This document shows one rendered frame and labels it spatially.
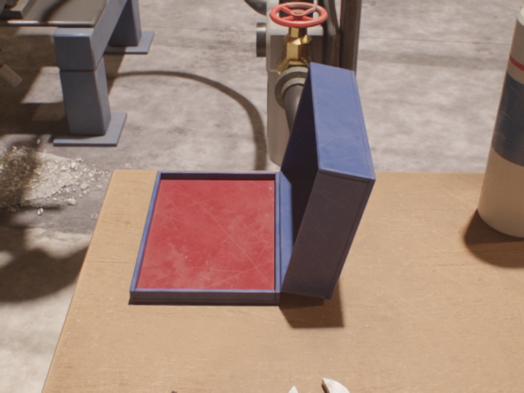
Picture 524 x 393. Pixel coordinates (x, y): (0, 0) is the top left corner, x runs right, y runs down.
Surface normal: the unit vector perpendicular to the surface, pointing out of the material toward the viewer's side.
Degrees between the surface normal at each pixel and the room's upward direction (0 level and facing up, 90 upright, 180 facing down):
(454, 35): 0
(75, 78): 90
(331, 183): 90
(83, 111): 90
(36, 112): 0
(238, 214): 0
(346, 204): 90
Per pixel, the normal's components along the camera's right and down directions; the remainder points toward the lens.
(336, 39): -0.01, 0.58
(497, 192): -0.83, 0.33
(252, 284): 0.00, -0.82
